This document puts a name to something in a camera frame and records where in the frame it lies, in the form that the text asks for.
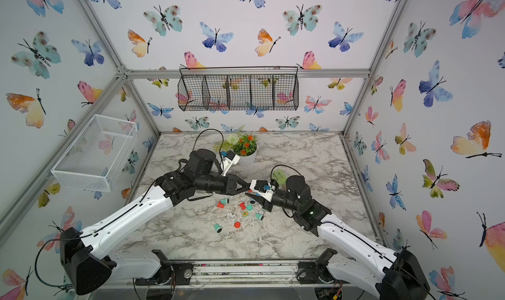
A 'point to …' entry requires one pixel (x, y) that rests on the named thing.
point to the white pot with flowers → (244, 147)
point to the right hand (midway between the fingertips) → (252, 185)
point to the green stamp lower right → (260, 217)
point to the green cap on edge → (249, 207)
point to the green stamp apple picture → (245, 214)
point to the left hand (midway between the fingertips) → (249, 187)
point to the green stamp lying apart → (218, 228)
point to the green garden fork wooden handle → (281, 178)
